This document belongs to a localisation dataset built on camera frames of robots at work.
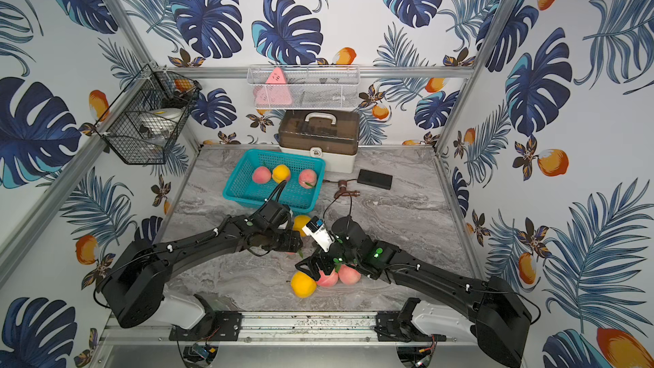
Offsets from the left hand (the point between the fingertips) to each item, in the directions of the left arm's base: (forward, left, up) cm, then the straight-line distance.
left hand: (295, 241), depth 84 cm
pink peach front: (-11, -13, -2) cm, 17 cm away
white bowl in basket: (+24, +44, +27) cm, 57 cm away
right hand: (-7, -5, +7) cm, 11 cm away
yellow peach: (+28, +10, 0) cm, 30 cm away
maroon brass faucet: (+27, -15, -4) cm, 31 cm away
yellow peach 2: (+4, -1, +6) cm, 7 cm away
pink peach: (+26, -1, +1) cm, 26 cm away
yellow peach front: (-13, -4, -2) cm, 14 cm away
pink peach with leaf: (+28, +18, -1) cm, 33 cm away
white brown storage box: (+44, -10, +8) cm, 46 cm away
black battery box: (+32, -29, -5) cm, 44 cm away
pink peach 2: (-10, -18, -1) cm, 20 cm away
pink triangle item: (+42, +11, +28) cm, 52 cm away
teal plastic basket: (+23, +25, -4) cm, 35 cm away
